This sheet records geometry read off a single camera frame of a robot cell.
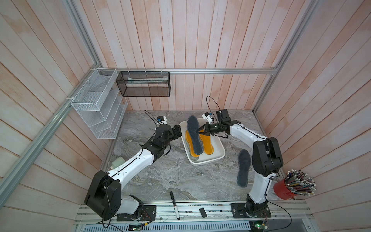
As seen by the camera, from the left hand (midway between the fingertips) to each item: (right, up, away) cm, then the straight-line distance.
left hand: (175, 129), depth 84 cm
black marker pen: (0, -40, -9) cm, 41 cm away
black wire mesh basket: (-20, +29, +6) cm, 36 cm away
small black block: (+15, -43, -9) cm, 47 cm away
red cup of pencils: (+59, -25, -16) cm, 66 cm away
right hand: (+13, -1, +5) cm, 14 cm away
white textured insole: (+12, -19, +8) cm, 24 cm away
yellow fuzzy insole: (+22, -13, +11) cm, 28 cm away
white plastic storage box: (+29, -14, +11) cm, 34 cm away
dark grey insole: (+11, +4, +8) cm, 14 cm away
